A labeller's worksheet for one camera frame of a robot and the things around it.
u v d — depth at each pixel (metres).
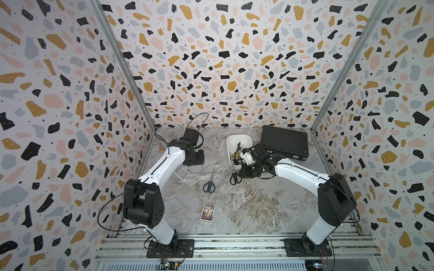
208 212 0.83
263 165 0.66
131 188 0.44
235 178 0.87
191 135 0.69
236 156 1.03
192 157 0.72
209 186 0.94
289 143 1.09
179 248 0.73
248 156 0.82
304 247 0.66
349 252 0.75
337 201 0.46
